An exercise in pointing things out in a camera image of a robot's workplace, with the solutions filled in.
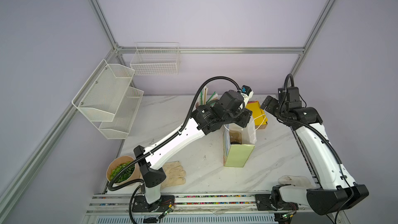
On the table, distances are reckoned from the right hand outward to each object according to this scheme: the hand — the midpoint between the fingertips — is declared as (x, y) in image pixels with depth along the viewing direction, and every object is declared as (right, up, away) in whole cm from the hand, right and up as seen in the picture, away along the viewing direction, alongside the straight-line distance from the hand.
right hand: (269, 104), depth 74 cm
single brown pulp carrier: (-12, -19, +22) cm, 32 cm away
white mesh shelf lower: (-75, -12, +2) cm, 76 cm away
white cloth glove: (+17, -39, +5) cm, 43 cm away
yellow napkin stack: (-6, -5, -1) cm, 7 cm away
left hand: (-13, -4, -10) cm, 17 cm away
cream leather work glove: (-47, -38, +8) cm, 61 cm away
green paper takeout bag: (-16, -25, +2) cm, 30 cm away
